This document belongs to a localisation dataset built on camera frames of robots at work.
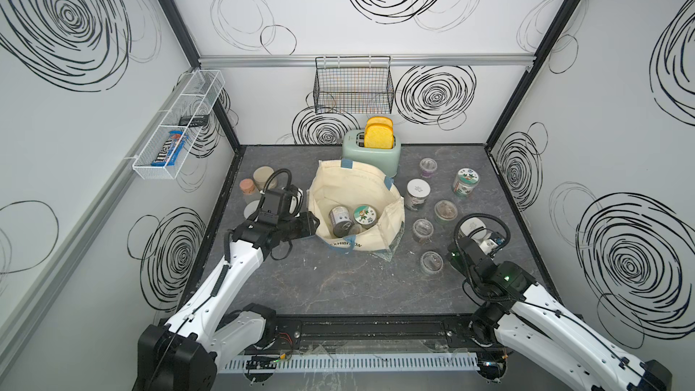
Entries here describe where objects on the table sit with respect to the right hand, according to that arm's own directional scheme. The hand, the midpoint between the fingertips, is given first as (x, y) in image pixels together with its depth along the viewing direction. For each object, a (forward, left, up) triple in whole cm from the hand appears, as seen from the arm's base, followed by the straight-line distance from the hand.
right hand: (460, 257), depth 79 cm
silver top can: (+11, +36, +1) cm, 38 cm away
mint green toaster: (+37, +21, +2) cm, 42 cm away
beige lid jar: (+35, +71, -7) cm, 79 cm away
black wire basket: (+77, +34, +8) cm, 85 cm away
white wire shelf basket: (+42, +85, +27) cm, 98 cm away
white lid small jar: (+23, +10, +1) cm, 25 cm away
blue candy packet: (+16, +80, +28) cm, 87 cm away
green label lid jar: (+30, -9, -1) cm, 32 cm away
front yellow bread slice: (+39, +24, +12) cm, 48 cm away
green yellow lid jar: (+13, +28, 0) cm, 31 cm away
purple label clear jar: (+38, +3, -3) cm, 38 cm away
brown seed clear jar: (+18, 0, -4) cm, 18 cm away
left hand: (+7, +44, +7) cm, 45 cm away
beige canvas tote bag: (+23, +33, +5) cm, 41 cm away
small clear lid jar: (-1, +8, -3) cm, 9 cm away
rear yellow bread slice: (+45, +24, +14) cm, 53 cm away
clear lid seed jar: (+11, +9, -3) cm, 14 cm away
